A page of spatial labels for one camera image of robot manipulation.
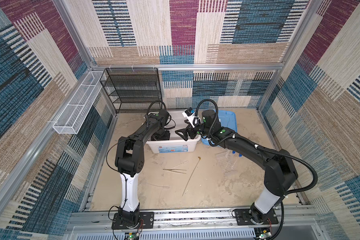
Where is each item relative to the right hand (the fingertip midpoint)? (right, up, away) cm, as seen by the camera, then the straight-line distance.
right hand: (181, 127), depth 81 cm
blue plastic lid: (+35, +5, +34) cm, 49 cm away
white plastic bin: (-2, -9, +7) cm, 11 cm away
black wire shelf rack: (-35, +27, +28) cm, 53 cm away
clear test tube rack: (+28, -20, +11) cm, 36 cm away
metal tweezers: (-5, -25, +9) cm, 27 cm away
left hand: (-12, -7, +15) cm, 20 cm away
